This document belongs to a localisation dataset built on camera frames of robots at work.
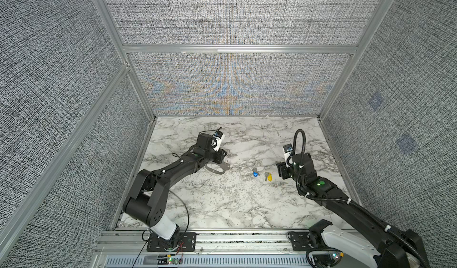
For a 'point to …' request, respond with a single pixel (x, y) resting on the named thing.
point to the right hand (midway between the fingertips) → (283, 159)
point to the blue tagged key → (254, 171)
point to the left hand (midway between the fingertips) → (224, 152)
